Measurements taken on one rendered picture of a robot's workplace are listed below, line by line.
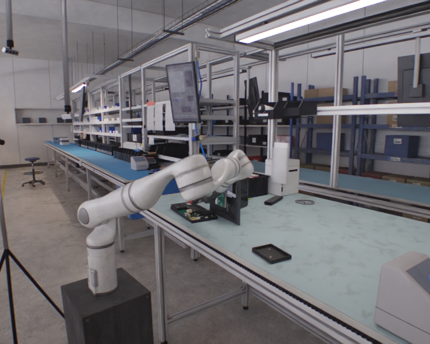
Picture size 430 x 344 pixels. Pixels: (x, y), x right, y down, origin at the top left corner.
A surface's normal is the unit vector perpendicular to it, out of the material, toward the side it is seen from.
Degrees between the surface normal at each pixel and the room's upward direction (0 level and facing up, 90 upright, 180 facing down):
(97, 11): 90
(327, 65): 90
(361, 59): 90
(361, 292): 0
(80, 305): 0
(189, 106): 101
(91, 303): 0
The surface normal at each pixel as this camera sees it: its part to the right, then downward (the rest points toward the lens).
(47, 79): 0.57, 0.13
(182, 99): -0.50, 0.32
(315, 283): 0.00, -0.99
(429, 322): -0.85, 0.08
